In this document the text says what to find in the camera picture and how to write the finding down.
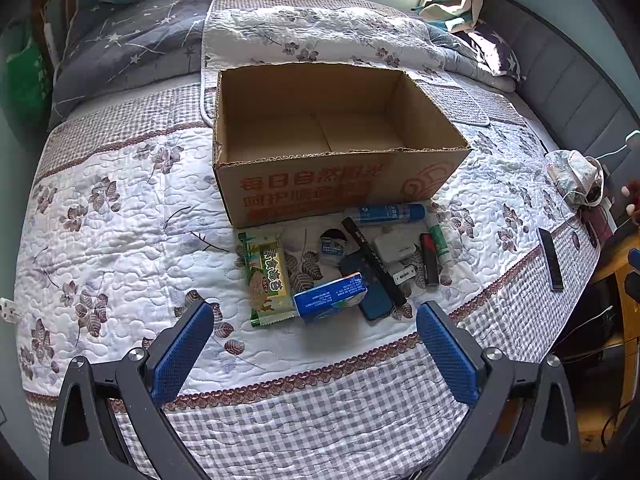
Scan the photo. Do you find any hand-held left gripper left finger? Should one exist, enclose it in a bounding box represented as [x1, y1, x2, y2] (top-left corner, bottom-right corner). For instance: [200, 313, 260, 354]
[48, 300, 216, 480]

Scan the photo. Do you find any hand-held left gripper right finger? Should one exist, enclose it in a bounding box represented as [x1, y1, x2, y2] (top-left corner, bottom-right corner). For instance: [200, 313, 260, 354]
[416, 302, 581, 480]

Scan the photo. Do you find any red black lighter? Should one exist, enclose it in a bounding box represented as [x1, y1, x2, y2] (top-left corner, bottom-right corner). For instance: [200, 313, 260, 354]
[419, 233, 441, 287]

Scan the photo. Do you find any green snack packet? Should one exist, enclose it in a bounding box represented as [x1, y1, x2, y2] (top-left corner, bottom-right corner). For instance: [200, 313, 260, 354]
[236, 229, 297, 329]

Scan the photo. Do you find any green and white tube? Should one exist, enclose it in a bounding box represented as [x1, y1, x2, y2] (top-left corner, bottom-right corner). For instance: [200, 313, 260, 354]
[425, 213, 451, 263]

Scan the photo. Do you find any white charger adapter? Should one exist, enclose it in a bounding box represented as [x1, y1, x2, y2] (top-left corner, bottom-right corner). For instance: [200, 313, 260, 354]
[374, 232, 418, 263]

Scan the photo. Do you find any long black tube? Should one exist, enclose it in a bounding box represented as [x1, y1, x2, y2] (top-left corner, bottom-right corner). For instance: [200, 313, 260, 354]
[341, 216, 407, 307]

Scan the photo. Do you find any blue paper carton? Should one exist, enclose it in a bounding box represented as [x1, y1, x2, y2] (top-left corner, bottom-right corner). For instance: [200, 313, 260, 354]
[292, 272, 370, 325]

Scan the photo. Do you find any blue spray bottle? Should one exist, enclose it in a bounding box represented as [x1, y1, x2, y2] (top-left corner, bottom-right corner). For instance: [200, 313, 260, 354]
[345, 203, 427, 225]

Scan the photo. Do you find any small round jar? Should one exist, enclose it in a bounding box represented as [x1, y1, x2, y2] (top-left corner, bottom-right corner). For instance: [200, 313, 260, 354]
[318, 229, 351, 265]

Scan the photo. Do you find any brown cardboard box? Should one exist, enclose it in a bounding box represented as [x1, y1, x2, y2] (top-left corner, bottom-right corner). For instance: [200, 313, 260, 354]
[212, 62, 472, 229]

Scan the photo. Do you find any floral quilted bedspread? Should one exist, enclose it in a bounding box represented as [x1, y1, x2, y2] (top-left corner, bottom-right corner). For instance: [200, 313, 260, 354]
[12, 77, 601, 466]

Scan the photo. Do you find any black remote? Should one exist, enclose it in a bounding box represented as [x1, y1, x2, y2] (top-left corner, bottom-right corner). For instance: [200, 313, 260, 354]
[537, 227, 565, 292]

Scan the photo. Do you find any yellow wooden cabinet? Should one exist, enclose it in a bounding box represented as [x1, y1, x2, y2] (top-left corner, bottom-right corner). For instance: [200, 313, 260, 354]
[592, 245, 640, 321]

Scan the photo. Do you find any floral face mask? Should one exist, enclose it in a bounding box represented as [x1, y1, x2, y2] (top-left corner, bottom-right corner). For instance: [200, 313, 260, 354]
[544, 150, 606, 206]

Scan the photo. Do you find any brown plush toy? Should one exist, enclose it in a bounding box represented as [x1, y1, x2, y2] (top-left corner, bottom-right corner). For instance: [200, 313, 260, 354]
[620, 180, 640, 226]

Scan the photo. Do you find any grey padded headboard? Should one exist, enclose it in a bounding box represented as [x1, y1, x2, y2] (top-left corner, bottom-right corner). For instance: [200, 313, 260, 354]
[480, 0, 640, 181]

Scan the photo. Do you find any purple star pillow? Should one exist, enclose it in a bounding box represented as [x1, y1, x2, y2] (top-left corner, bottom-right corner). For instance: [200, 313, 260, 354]
[457, 20, 526, 93]

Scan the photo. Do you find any grey star pattern pillow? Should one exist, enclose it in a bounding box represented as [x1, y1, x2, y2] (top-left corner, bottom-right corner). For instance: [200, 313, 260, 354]
[50, 0, 216, 126]

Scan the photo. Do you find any green bag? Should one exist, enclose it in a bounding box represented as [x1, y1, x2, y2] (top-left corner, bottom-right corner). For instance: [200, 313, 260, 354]
[5, 25, 51, 121]

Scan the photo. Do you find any folded floral quilt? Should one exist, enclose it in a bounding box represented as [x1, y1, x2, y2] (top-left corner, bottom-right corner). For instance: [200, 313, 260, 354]
[200, 0, 491, 128]

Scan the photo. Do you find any white charging cable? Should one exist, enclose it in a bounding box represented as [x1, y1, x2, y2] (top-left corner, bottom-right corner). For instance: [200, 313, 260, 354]
[560, 130, 640, 206]

